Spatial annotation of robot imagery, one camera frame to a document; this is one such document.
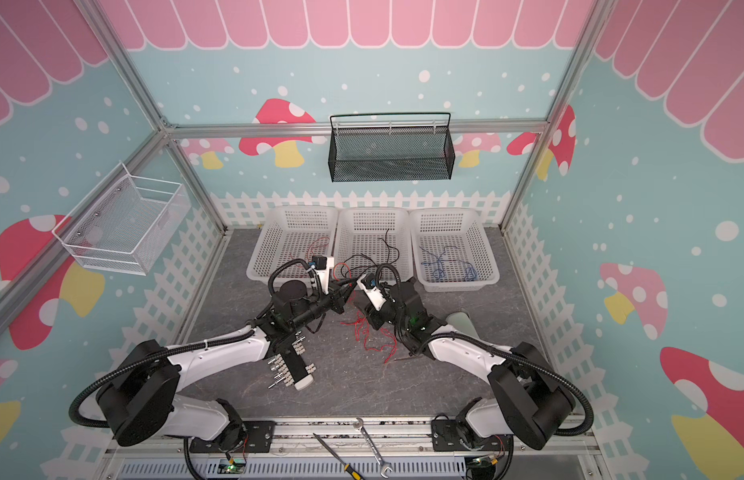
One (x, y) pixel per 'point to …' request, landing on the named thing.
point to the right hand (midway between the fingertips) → (360, 296)
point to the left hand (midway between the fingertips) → (358, 286)
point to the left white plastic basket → (292, 232)
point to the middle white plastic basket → (367, 238)
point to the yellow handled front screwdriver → (345, 465)
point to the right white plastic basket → (450, 250)
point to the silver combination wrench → (383, 464)
